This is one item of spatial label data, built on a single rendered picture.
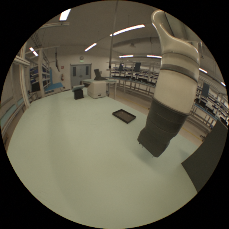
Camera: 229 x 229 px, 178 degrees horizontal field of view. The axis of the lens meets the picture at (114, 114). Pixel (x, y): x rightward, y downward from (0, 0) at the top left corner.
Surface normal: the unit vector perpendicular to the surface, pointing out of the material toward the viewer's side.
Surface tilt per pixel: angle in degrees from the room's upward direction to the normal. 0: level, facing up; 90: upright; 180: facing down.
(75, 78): 90
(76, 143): 0
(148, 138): 87
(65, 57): 90
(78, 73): 90
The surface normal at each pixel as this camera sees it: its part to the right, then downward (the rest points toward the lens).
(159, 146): -0.84, 0.18
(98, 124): 0.07, -0.85
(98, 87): 0.66, 0.44
